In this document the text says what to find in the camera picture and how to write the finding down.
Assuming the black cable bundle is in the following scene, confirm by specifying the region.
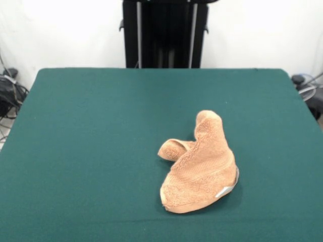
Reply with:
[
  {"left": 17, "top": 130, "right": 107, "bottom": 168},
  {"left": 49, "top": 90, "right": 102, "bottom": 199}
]
[{"left": 0, "top": 67, "right": 30, "bottom": 119}]

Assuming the tan terry towel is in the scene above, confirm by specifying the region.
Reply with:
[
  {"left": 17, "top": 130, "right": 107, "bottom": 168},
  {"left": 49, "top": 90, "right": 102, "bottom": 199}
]
[{"left": 157, "top": 109, "right": 240, "bottom": 214}]

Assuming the black device with cables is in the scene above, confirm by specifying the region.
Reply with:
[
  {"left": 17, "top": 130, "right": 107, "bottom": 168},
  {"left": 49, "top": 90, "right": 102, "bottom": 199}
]
[{"left": 291, "top": 73, "right": 323, "bottom": 119}]

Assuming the dark green table cloth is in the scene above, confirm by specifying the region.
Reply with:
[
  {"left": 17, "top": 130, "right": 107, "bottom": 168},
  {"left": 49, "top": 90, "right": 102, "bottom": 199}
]
[{"left": 0, "top": 67, "right": 323, "bottom": 242}]

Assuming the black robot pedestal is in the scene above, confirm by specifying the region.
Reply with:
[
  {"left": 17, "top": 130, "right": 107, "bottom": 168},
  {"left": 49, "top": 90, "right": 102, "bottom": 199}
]
[{"left": 119, "top": 0, "right": 210, "bottom": 69}]

